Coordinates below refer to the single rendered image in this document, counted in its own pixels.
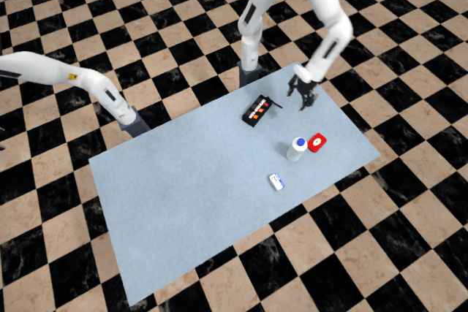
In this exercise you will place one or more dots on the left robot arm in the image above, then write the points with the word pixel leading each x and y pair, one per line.
pixel 327 11

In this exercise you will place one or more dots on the white bottle with blue cap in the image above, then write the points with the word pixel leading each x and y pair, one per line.
pixel 296 149

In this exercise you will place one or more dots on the black power strip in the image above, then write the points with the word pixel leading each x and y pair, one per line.
pixel 257 110

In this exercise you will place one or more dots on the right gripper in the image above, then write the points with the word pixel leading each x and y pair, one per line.
pixel 1 146

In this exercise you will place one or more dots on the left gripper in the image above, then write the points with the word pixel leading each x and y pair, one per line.
pixel 305 88

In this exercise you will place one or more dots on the red rectangular tin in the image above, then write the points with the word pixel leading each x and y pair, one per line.
pixel 316 142

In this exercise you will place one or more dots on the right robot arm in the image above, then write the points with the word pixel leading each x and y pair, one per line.
pixel 41 69

